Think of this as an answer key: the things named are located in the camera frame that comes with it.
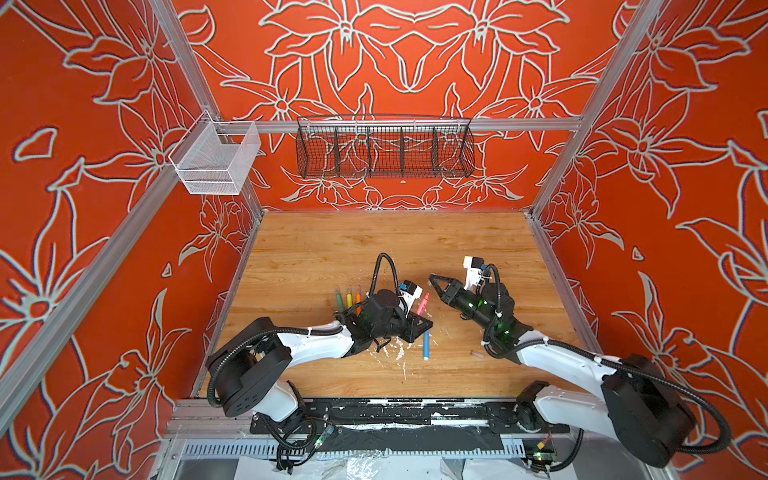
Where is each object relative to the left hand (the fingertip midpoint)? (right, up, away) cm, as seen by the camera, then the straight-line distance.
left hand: (432, 323), depth 78 cm
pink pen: (-3, +5, -2) cm, 6 cm away
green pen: (-27, +3, +17) cm, 32 cm away
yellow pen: (-24, +3, +16) cm, 29 cm away
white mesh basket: (-67, +49, +15) cm, 84 cm away
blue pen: (0, -9, +8) cm, 12 cm away
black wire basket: (-14, +54, +22) cm, 61 cm away
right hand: (-2, +12, 0) cm, 12 cm away
